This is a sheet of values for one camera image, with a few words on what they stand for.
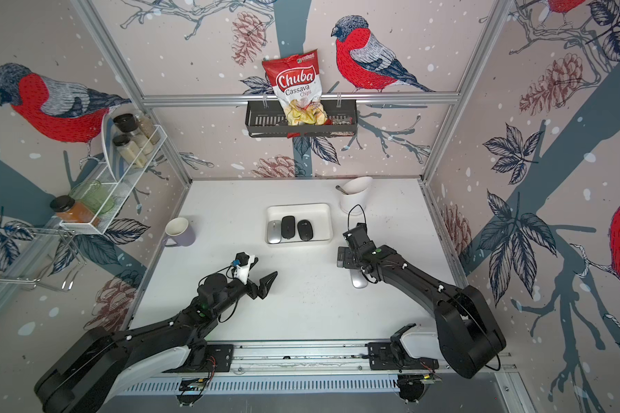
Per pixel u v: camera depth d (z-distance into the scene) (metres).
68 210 0.60
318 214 1.08
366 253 0.66
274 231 1.01
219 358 0.73
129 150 0.76
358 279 0.91
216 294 0.64
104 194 0.68
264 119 0.95
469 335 0.41
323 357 0.75
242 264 0.70
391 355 0.71
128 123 0.81
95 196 0.68
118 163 0.80
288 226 1.01
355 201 1.03
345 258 0.78
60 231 0.63
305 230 1.01
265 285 0.73
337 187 1.02
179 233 0.91
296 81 0.80
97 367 0.42
